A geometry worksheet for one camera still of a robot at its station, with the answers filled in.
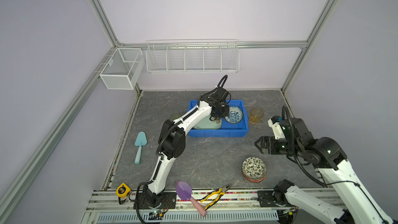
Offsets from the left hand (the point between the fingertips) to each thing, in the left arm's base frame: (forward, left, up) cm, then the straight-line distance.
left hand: (228, 115), depth 90 cm
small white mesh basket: (+36, +66, +10) cm, 76 cm away
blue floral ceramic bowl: (+2, -5, -3) cm, 6 cm away
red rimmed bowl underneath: (-35, -8, -5) cm, 36 cm away
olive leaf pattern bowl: (-28, -9, -7) cm, 31 cm away
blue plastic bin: (-3, 0, -10) cm, 11 cm away
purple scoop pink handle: (-35, +26, -14) cm, 46 cm away
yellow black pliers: (-37, +8, -12) cm, 39 cm away
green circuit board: (-44, +40, -15) cm, 62 cm away
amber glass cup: (+7, -22, -10) cm, 25 cm away
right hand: (-24, -10, +12) cm, 28 cm away
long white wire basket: (+36, +19, +17) cm, 45 cm away
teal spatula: (-5, +54, -14) cm, 56 cm away
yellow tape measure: (-33, +56, -11) cm, 67 cm away
